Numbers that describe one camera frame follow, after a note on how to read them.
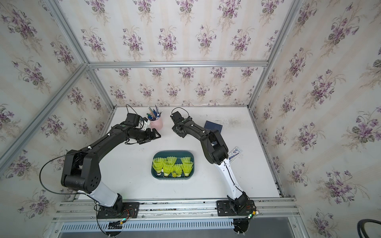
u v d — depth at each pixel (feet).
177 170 2.69
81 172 1.46
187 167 2.63
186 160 2.82
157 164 2.63
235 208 2.12
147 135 2.60
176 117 2.75
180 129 2.53
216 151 1.98
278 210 2.49
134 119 2.36
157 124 3.31
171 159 2.82
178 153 2.97
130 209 2.39
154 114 3.34
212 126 3.55
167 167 2.62
